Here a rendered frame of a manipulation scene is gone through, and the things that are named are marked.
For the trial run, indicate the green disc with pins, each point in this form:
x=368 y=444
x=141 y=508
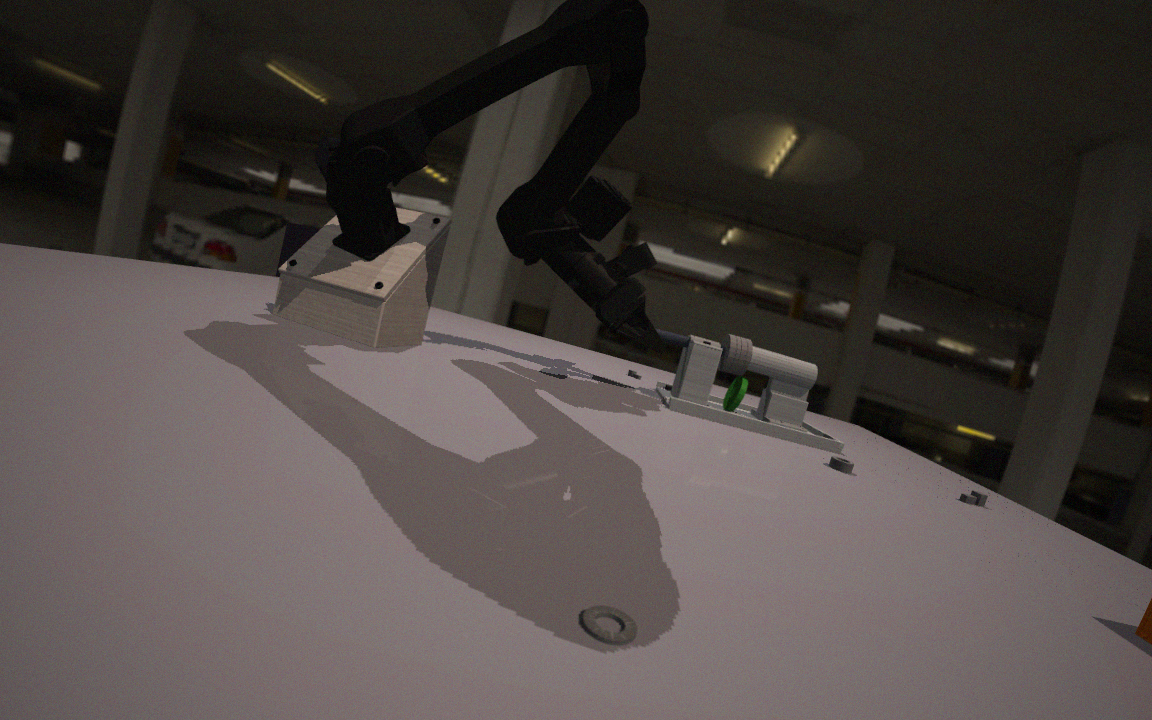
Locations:
x=735 y=393

